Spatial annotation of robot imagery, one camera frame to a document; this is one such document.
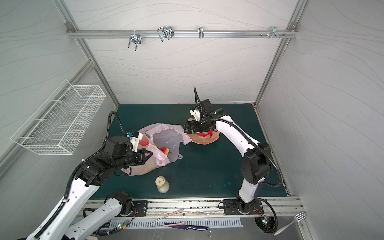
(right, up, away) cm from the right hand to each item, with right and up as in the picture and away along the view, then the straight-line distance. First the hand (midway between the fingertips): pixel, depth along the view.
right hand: (193, 126), depth 84 cm
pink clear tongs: (-19, -46, -13) cm, 52 cm away
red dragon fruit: (+7, -6, +13) cm, 16 cm away
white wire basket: (-63, +1, -16) cm, 65 cm away
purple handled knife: (-4, -47, -14) cm, 49 cm away
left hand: (-18, -11, -14) cm, 26 cm away
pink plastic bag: (-21, -11, +15) cm, 28 cm away
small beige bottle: (-15, -28, -12) cm, 34 cm away
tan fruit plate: (+4, -10, +15) cm, 18 cm away
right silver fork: (+51, -44, -12) cm, 69 cm away
